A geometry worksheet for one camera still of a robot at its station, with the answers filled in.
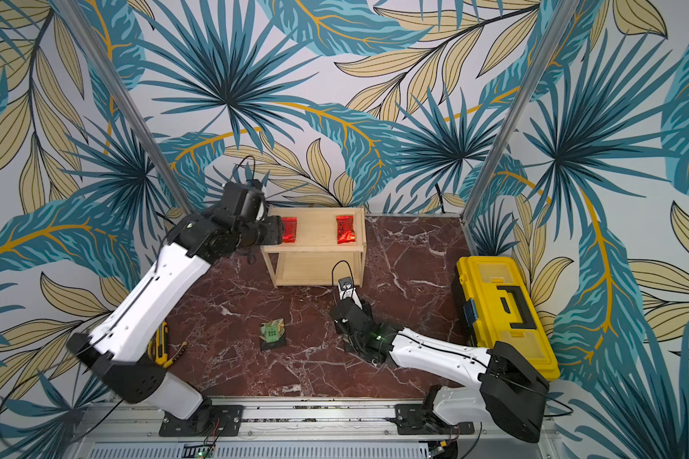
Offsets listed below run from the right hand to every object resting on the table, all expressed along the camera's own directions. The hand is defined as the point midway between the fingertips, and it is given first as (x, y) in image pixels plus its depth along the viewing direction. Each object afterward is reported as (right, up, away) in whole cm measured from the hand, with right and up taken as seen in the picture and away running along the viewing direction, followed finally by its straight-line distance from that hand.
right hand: (343, 302), depth 82 cm
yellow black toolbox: (+42, 0, -5) cm, 42 cm away
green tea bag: (-22, -10, +6) cm, 25 cm away
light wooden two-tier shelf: (-10, +12, +24) cm, 29 cm away
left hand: (-18, +19, -11) cm, 28 cm away
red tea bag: (+1, +20, +2) cm, 20 cm away
